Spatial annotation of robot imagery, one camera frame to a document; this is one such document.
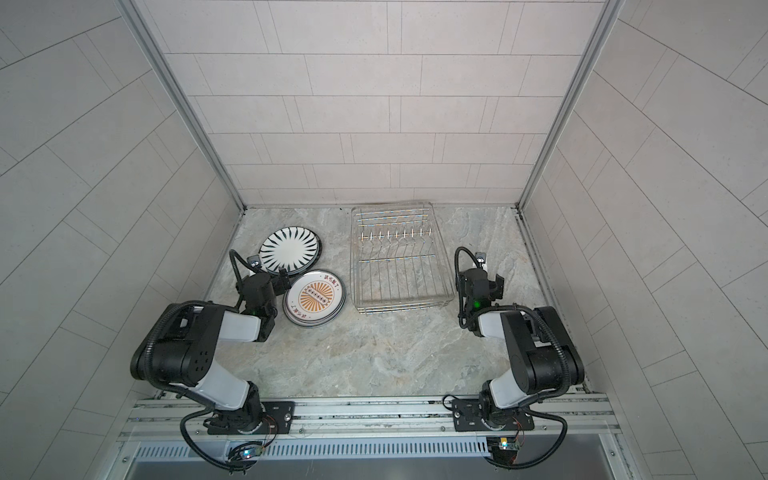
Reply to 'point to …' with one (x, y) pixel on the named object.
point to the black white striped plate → (294, 248)
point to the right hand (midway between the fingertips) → (479, 270)
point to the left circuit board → (244, 455)
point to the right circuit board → (502, 449)
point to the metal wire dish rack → (397, 258)
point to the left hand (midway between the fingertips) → (273, 264)
